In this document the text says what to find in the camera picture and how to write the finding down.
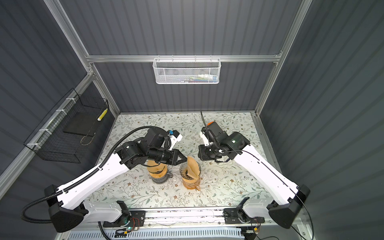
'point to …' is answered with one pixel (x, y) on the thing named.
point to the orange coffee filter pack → (208, 124)
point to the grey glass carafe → (163, 179)
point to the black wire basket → (67, 133)
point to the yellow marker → (102, 114)
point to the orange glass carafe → (195, 184)
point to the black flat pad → (84, 123)
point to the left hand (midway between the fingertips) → (187, 159)
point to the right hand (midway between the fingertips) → (200, 156)
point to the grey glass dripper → (183, 171)
